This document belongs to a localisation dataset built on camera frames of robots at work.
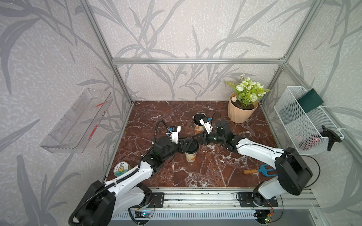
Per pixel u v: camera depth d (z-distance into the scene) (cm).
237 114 97
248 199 74
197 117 88
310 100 72
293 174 43
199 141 74
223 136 66
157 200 74
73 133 66
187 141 75
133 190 61
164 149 60
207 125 75
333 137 55
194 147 74
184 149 70
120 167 77
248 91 84
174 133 70
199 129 91
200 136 74
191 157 81
